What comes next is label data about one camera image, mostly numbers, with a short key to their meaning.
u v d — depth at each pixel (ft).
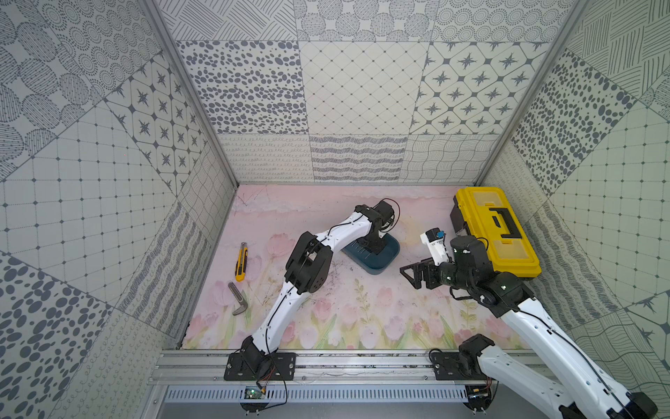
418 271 2.06
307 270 2.04
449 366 2.42
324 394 2.30
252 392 2.35
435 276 2.09
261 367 2.09
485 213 2.92
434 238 2.11
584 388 1.30
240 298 2.82
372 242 2.86
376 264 2.91
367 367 2.49
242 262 3.10
